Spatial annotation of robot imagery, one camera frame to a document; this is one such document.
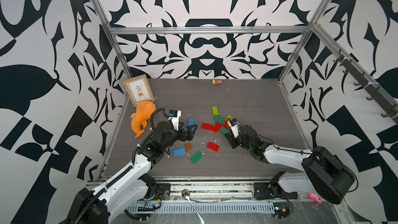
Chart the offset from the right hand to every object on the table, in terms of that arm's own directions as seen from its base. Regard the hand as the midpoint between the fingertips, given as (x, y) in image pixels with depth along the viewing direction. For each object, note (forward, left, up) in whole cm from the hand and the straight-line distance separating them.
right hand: (226, 131), depth 89 cm
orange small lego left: (-7, +22, -3) cm, 23 cm away
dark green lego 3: (-14, +17, -3) cm, 22 cm away
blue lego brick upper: (+8, +21, -3) cm, 22 cm away
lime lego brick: (+16, +5, -3) cm, 17 cm away
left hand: (-1, +21, +12) cm, 24 cm away
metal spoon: (-30, +22, -5) cm, 37 cm away
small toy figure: (+40, +3, -1) cm, 41 cm away
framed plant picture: (+27, +55, +6) cm, 61 cm away
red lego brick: (+3, +5, -2) cm, 6 cm away
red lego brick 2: (-8, +8, -4) cm, 12 cm away
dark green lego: (+1, +1, 0) cm, 1 cm away
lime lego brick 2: (+11, -3, -3) cm, 12 cm away
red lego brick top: (+4, +11, -3) cm, 12 cm away
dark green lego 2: (+8, +4, -1) cm, 9 cm away
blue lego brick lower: (-10, +26, -3) cm, 29 cm away
